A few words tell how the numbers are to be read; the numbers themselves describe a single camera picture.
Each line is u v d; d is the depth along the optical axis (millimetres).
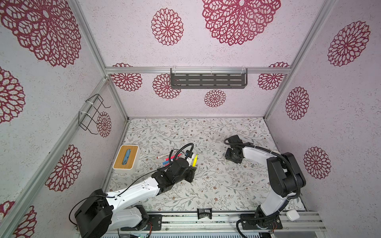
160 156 970
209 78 906
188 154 690
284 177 480
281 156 500
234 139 814
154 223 733
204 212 748
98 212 402
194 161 779
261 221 660
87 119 754
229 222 794
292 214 763
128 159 914
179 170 594
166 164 635
